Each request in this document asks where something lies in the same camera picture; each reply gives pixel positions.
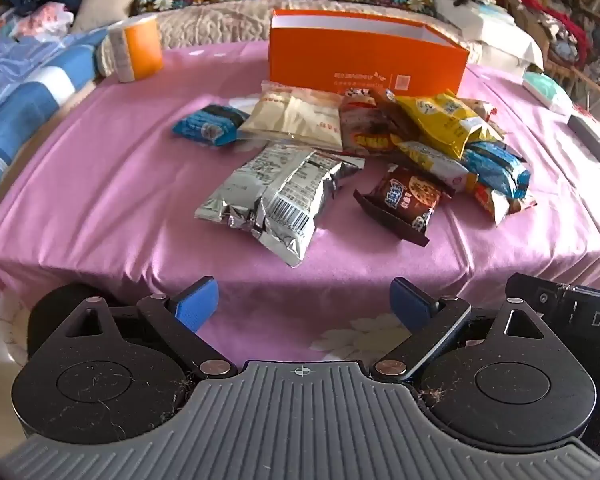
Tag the pink plastic bag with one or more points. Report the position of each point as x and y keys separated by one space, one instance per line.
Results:
x=51 y=21

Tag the yellow white snack pack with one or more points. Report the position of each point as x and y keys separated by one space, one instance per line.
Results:
x=442 y=169

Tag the orange cardboard box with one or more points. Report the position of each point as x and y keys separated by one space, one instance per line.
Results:
x=337 y=51

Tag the orange red snack pack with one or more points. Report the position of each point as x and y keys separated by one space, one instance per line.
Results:
x=497 y=206

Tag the blue oreo pack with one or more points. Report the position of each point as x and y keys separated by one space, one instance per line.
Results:
x=214 y=124
x=498 y=169

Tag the brown chocolate cookie pack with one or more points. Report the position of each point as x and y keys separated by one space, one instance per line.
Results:
x=404 y=201

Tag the black red book box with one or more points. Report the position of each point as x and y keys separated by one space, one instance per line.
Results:
x=587 y=130

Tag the orange white cylinder canister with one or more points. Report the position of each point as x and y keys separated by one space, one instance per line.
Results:
x=136 y=47

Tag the red brown snack bag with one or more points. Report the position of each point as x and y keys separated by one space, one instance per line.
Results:
x=372 y=122

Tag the white paper covered box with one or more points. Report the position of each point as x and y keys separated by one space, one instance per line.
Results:
x=499 y=41

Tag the silver foil snack bag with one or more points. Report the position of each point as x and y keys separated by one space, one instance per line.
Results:
x=278 y=195

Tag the teal tissue pack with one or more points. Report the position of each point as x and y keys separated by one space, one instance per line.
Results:
x=548 y=92

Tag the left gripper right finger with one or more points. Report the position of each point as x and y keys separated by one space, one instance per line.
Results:
x=433 y=324

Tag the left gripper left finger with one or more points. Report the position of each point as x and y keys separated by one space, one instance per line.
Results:
x=176 y=320

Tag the pink floral tablecloth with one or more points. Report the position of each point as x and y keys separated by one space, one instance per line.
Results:
x=110 y=200

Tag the sofa with beige quilt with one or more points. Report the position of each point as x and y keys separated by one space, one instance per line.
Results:
x=250 y=20

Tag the blue striped blanket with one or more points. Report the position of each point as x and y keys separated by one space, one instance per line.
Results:
x=39 y=81

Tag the yellow chip bag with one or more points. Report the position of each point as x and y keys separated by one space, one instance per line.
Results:
x=447 y=123

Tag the beige cracker bag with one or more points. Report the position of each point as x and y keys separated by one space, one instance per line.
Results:
x=295 y=116

